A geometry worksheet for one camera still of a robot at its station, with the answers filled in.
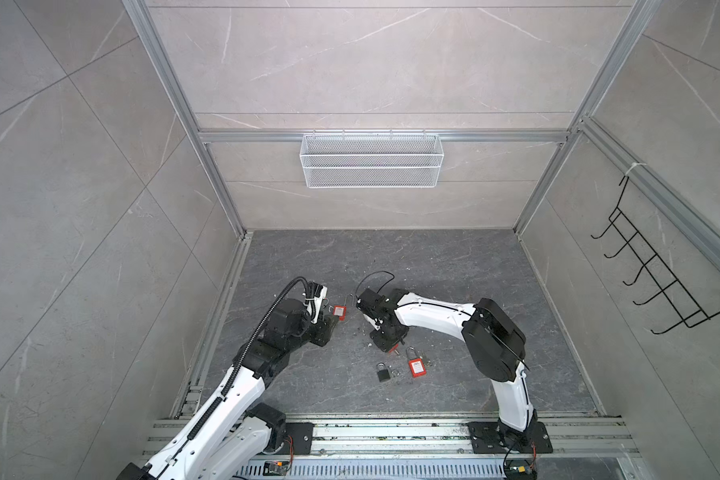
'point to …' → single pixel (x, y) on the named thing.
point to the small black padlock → (384, 374)
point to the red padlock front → (417, 367)
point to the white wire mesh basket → (371, 161)
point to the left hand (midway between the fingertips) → (329, 309)
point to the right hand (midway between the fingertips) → (387, 339)
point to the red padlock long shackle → (341, 310)
